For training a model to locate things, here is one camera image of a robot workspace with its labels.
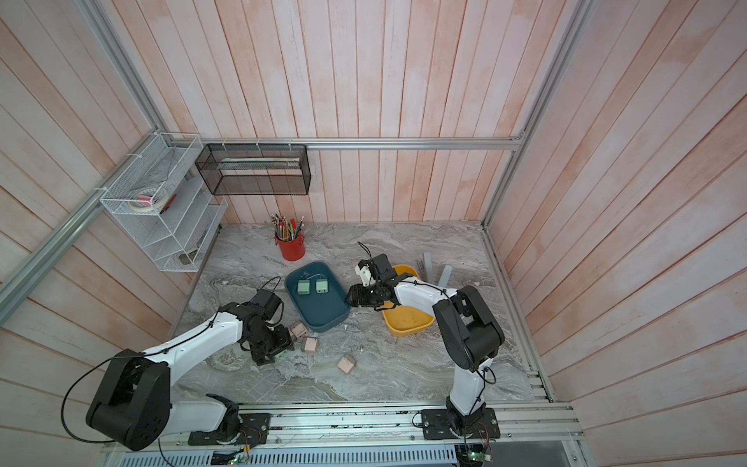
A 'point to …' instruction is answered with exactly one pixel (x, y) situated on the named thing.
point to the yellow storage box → (405, 320)
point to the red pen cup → (293, 250)
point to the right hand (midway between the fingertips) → (351, 299)
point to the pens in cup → (287, 231)
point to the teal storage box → (316, 299)
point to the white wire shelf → (176, 236)
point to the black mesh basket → (256, 169)
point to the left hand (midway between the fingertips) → (286, 355)
